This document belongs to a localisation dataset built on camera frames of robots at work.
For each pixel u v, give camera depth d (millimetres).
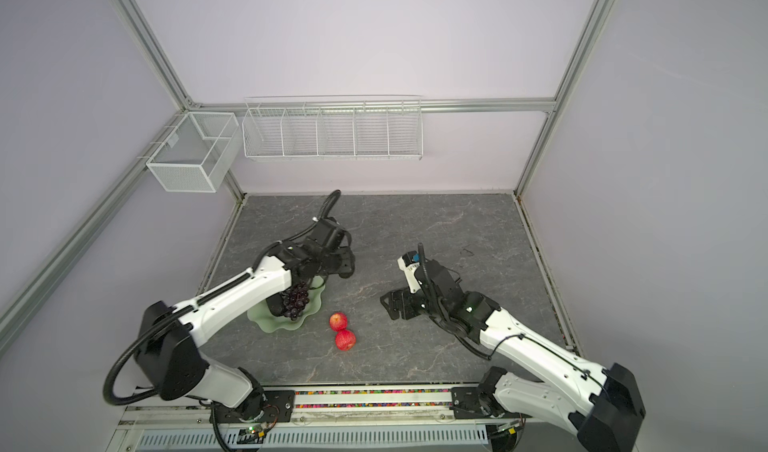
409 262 668
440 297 558
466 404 735
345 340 806
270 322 861
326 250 632
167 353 413
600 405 392
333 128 1017
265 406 727
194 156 967
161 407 754
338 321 844
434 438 1577
